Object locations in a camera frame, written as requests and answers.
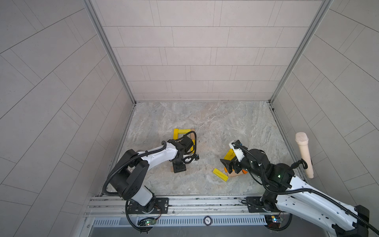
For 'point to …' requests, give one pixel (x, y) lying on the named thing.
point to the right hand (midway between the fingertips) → (226, 156)
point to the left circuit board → (146, 222)
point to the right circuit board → (273, 221)
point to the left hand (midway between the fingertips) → (181, 164)
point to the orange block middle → (225, 170)
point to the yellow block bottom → (192, 148)
